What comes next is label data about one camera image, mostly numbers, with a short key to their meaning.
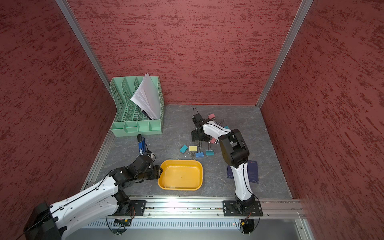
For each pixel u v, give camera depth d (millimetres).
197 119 828
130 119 1132
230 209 734
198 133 874
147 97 948
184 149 949
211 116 1127
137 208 738
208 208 758
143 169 640
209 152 955
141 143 947
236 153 558
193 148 957
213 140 954
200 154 928
